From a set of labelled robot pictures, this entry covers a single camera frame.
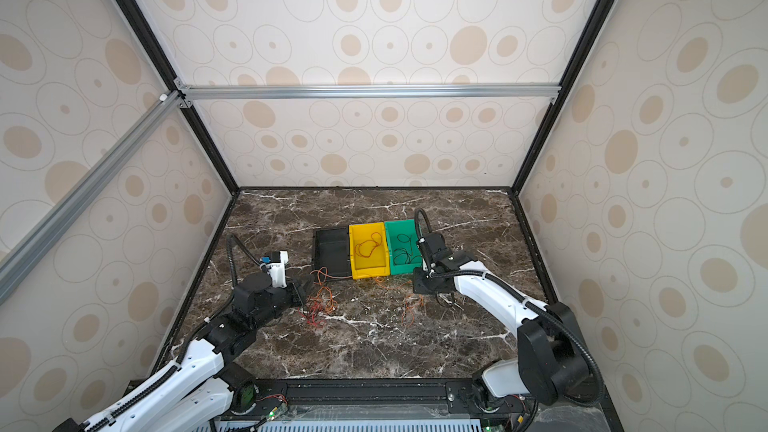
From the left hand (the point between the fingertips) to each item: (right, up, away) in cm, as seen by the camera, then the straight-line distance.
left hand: (321, 274), depth 78 cm
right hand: (+27, -4, +9) cm, 29 cm away
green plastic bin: (+21, +8, +25) cm, 34 cm away
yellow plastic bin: (+14, -1, +20) cm, 24 cm away
